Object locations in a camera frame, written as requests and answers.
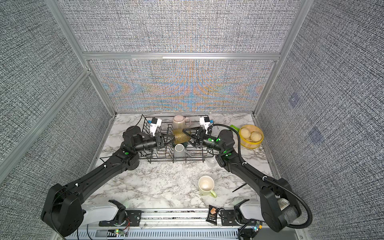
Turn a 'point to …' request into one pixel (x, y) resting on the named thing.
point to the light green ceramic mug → (206, 185)
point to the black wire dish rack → (165, 155)
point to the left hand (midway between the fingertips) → (178, 137)
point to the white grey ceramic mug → (180, 151)
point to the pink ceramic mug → (180, 122)
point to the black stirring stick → (239, 187)
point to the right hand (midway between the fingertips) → (183, 132)
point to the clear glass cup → (211, 162)
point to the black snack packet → (212, 214)
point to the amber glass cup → (180, 136)
